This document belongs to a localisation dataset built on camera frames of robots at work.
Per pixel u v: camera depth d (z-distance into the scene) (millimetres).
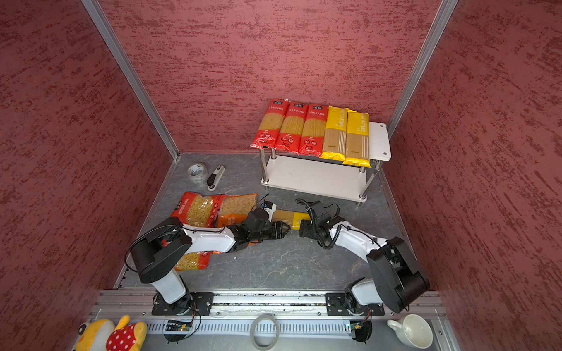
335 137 764
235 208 947
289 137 756
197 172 1122
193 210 942
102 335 628
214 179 1055
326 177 1084
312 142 738
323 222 708
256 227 706
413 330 676
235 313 726
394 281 425
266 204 813
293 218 940
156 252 465
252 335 683
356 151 727
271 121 814
